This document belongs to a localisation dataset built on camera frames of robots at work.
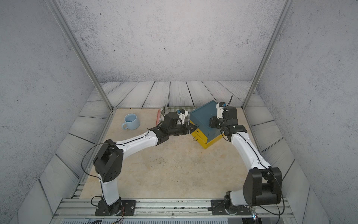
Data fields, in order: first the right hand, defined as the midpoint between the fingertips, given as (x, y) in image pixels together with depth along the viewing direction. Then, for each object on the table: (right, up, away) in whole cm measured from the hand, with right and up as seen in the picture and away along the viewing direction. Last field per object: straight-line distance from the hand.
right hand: (211, 119), depth 84 cm
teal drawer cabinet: (-6, +2, +3) cm, 7 cm away
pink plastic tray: (-37, +1, +30) cm, 48 cm away
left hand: (-8, -5, -4) cm, 10 cm away
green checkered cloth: (-24, +8, +36) cm, 44 cm away
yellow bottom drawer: (-7, -13, +12) cm, 19 cm away
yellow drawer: (-6, -9, +2) cm, 11 cm away
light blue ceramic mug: (-57, -1, +26) cm, 63 cm away
